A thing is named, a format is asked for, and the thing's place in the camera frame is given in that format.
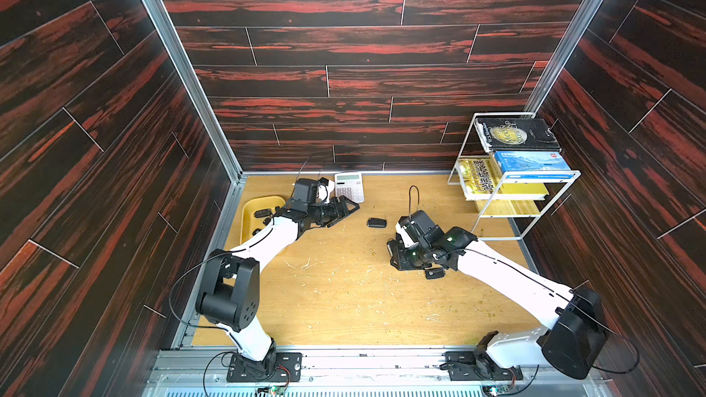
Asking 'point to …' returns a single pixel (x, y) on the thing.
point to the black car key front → (261, 213)
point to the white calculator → (349, 185)
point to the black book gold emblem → (507, 134)
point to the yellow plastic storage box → (252, 204)
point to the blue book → (515, 161)
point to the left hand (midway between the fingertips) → (356, 210)
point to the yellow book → (481, 176)
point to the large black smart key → (376, 222)
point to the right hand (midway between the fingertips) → (398, 257)
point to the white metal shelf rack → (508, 218)
